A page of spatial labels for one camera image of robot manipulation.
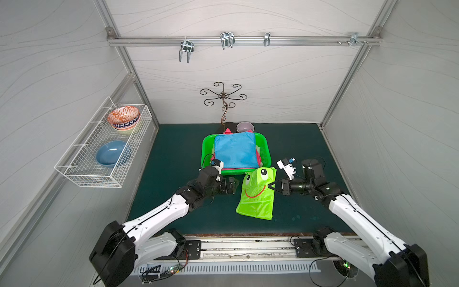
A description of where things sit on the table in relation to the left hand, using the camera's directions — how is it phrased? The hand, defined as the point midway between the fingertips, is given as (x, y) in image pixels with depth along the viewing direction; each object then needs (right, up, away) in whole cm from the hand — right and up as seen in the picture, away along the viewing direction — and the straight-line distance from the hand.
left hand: (231, 182), depth 80 cm
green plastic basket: (-14, +11, +23) cm, 29 cm away
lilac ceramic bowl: (+8, +28, +34) cm, 45 cm away
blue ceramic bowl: (-46, +14, -14) cm, 50 cm away
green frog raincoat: (+11, -5, -5) cm, 13 cm away
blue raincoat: (+3, +14, +18) cm, 23 cm away
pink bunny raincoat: (-3, +24, +25) cm, 35 cm away
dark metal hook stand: (-4, +42, +11) cm, 44 cm away
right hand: (+16, 0, -5) cm, 17 cm away
